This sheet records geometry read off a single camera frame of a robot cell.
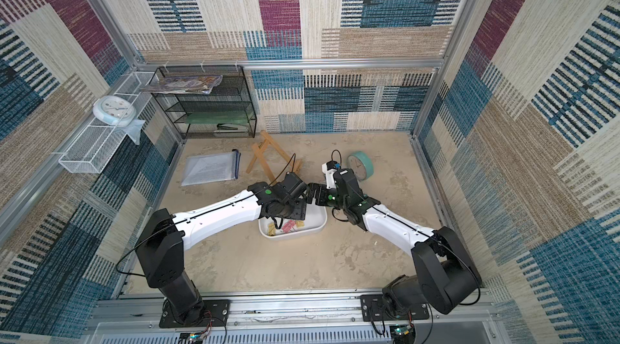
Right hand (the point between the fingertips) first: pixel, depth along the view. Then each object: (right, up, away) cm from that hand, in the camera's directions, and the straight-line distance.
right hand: (308, 189), depth 85 cm
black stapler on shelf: (-40, +25, +27) cm, 54 cm away
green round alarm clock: (+21, +9, +12) cm, 25 cm away
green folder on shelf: (-36, +27, +13) cm, 47 cm away
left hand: (-4, -7, +1) cm, 8 cm away
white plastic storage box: (+3, -12, +9) cm, 15 cm away
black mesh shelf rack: (-34, +38, +23) cm, 56 cm away
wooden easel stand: (-6, +7, +18) cm, 20 cm away
